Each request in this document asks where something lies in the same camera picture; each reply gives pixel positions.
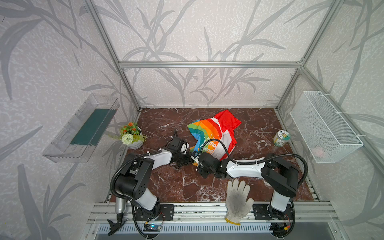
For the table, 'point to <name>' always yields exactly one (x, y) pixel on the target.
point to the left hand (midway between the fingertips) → (195, 156)
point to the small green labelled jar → (281, 138)
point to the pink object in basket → (318, 151)
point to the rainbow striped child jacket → (221, 127)
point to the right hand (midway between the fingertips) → (199, 161)
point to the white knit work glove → (238, 204)
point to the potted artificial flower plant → (130, 134)
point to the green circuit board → (152, 227)
